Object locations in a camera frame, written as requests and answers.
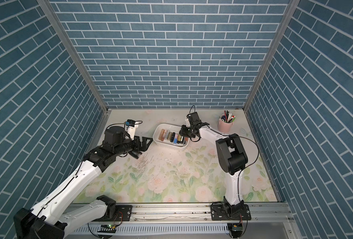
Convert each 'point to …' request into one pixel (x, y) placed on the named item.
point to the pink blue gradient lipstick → (175, 139)
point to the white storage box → (168, 136)
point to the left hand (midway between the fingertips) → (149, 139)
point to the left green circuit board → (107, 228)
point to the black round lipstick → (172, 137)
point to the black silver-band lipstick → (184, 141)
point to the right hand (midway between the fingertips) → (181, 132)
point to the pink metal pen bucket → (225, 124)
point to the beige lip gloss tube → (161, 135)
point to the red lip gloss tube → (186, 140)
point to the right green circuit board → (235, 229)
